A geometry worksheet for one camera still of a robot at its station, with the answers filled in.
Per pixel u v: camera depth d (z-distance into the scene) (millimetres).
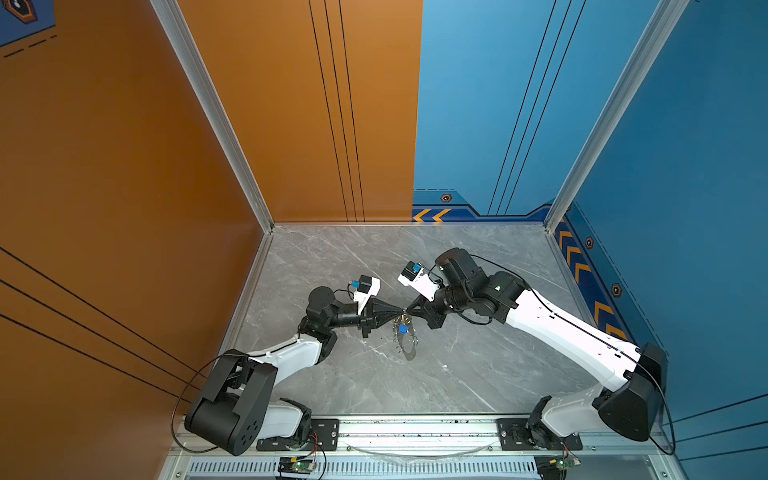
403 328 728
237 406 425
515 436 724
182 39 727
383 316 719
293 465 709
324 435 740
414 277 621
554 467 706
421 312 612
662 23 710
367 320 668
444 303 608
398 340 846
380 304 708
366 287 654
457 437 744
